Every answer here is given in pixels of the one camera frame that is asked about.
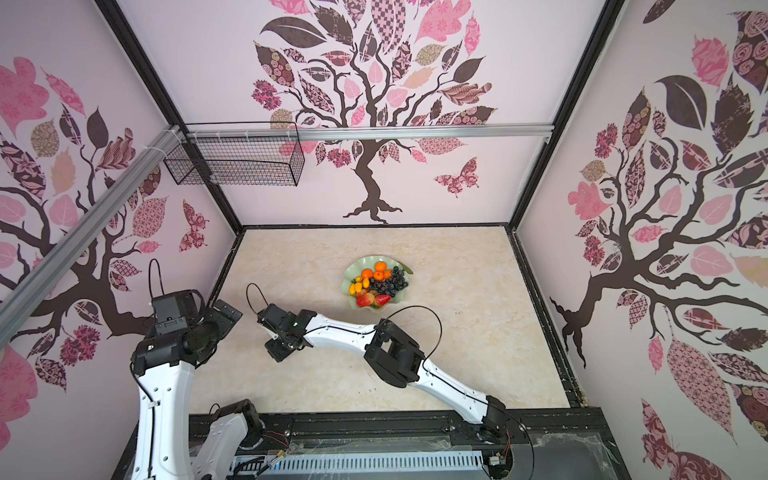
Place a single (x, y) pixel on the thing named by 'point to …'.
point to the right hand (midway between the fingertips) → (274, 346)
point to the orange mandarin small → (388, 274)
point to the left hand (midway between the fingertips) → (228, 327)
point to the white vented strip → (260, 466)
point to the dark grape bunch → (390, 285)
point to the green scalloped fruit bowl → (354, 267)
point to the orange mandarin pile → (378, 275)
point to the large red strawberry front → (383, 299)
